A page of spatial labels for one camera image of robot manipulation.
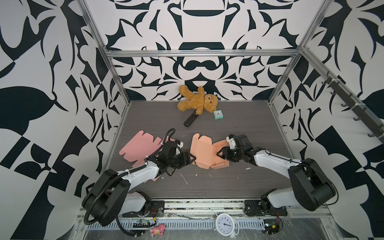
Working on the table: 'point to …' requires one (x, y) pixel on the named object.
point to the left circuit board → (143, 221)
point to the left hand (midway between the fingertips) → (194, 157)
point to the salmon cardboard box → (205, 152)
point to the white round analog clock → (225, 225)
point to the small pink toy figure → (159, 230)
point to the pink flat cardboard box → (141, 147)
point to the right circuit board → (271, 226)
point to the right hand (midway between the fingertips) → (220, 153)
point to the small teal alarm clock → (218, 114)
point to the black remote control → (191, 119)
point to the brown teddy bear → (199, 102)
